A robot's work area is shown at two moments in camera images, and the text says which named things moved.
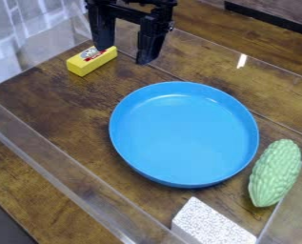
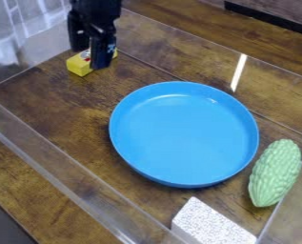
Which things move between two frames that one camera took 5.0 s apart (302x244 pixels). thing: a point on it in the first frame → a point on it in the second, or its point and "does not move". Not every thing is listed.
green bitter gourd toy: (274, 172) does not move
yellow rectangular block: (90, 59) does not move
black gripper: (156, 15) → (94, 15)
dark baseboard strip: (260, 15) does not move
